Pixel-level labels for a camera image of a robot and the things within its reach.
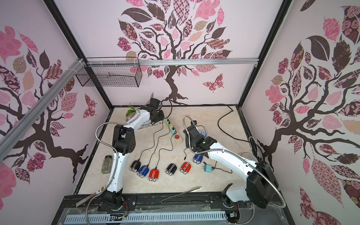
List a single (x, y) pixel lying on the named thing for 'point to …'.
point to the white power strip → (176, 136)
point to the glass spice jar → (106, 165)
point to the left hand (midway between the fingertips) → (162, 119)
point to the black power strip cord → (171, 106)
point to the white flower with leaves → (130, 114)
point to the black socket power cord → (232, 137)
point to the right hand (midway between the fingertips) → (191, 137)
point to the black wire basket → (118, 72)
